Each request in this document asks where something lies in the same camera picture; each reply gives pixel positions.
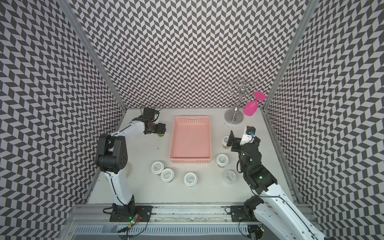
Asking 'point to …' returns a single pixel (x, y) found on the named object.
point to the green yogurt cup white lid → (161, 135)
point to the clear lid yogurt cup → (230, 177)
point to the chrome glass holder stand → (234, 116)
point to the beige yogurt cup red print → (224, 141)
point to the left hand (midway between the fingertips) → (159, 129)
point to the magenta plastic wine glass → (250, 107)
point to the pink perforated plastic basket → (191, 141)
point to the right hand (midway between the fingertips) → (241, 135)
